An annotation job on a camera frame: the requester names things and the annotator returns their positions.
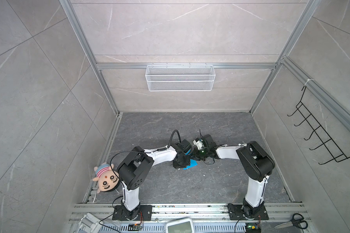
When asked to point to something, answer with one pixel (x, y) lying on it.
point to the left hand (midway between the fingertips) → (187, 164)
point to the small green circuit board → (253, 229)
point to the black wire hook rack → (326, 139)
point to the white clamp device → (89, 224)
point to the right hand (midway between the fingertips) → (188, 156)
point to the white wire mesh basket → (180, 77)
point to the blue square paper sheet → (192, 162)
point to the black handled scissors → (297, 220)
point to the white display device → (183, 225)
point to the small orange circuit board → (134, 227)
